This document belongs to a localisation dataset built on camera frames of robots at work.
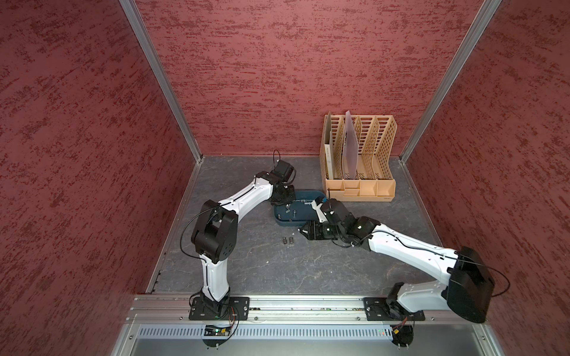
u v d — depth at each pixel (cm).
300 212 100
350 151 88
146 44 78
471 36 77
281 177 74
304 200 101
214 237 50
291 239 90
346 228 60
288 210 97
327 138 89
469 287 41
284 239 90
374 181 100
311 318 74
